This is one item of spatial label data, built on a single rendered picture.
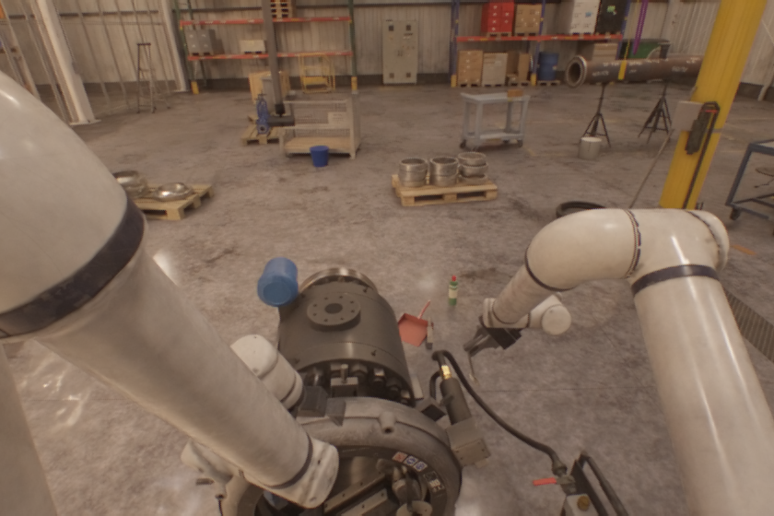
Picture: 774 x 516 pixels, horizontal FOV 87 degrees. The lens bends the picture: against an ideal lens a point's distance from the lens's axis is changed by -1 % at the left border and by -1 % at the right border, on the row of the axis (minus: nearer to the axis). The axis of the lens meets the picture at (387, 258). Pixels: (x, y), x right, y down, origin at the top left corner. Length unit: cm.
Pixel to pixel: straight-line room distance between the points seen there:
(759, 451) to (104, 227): 69
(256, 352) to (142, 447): 201
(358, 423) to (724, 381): 84
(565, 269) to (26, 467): 71
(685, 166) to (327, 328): 342
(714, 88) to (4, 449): 418
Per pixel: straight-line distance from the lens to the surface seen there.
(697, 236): 79
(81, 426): 300
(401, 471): 141
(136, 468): 263
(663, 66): 871
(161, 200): 563
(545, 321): 127
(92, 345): 33
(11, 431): 48
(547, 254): 75
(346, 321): 160
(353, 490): 152
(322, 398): 91
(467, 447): 138
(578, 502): 175
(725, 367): 70
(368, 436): 122
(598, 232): 73
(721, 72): 415
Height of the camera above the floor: 190
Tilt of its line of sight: 29 degrees down
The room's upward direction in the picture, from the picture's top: 1 degrees counter-clockwise
